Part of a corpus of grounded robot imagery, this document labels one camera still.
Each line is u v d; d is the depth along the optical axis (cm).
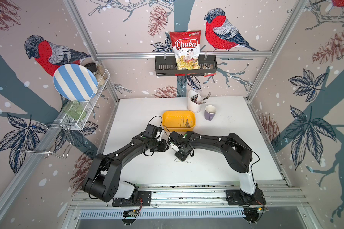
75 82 73
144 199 73
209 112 101
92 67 80
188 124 104
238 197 73
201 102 107
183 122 106
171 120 108
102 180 42
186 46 80
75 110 67
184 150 74
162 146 78
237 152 50
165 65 95
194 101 111
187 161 87
